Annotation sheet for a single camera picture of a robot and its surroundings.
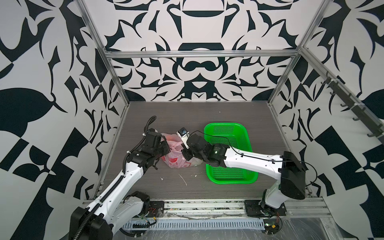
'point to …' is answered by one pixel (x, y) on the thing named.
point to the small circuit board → (271, 226)
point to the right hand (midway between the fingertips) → (183, 143)
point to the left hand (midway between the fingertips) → (167, 142)
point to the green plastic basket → (235, 135)
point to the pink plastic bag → (175, 158)
